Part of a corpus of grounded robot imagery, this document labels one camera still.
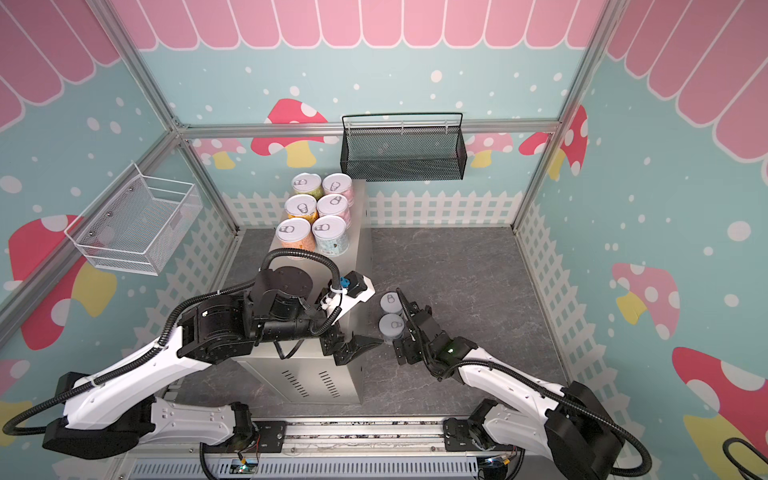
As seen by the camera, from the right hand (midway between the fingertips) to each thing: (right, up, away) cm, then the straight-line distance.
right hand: (407, 339), depth 84 cm
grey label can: (-5, +3, +3) cm, 6 cm away
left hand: (-9, +10, -28) cm, 31 cm away
